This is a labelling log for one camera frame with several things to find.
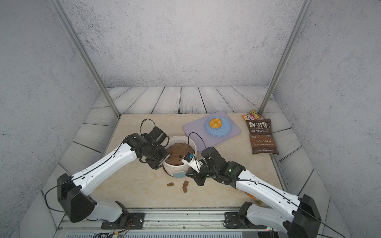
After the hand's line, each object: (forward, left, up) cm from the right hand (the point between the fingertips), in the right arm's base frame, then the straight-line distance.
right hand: (188, 174), depth 71 cm
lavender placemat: (+43, -3, -20) cm, 47 cm away
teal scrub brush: (0, +4, -2) cm, 5 cm away
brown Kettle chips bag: (+34, -48, -17) cm, 61 cm away
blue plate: (+42, -24, -18) cm, 51 cm away
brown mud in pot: (+16, +8, -7) cm, 19 cm away
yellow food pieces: (+45, -17, -15) cm, 51 cm away
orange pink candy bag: (-5, -33, -17) cm, 37 cm away
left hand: (+7, +9, 0) cm, 11 cm away
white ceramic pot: (+5, +10, -6) cm, 13 cm away
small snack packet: (+53, -47, -15) cm, 73 cm away
